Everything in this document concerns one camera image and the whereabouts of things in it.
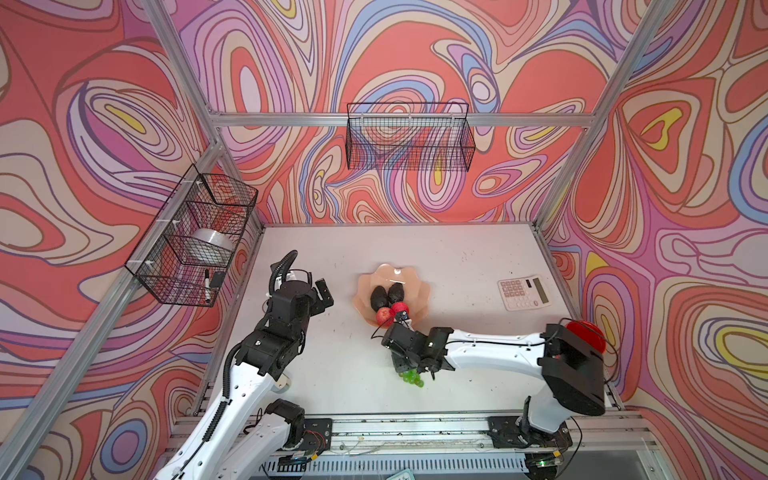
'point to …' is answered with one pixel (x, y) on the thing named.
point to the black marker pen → (207, 286)
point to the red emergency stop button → (589, 333)
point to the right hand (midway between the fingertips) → (404, 362)
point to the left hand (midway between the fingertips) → (313, 284)
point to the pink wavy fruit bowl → (416, 293)
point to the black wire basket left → (188, 250)
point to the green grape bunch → (412, 377)
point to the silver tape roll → (215, 237)
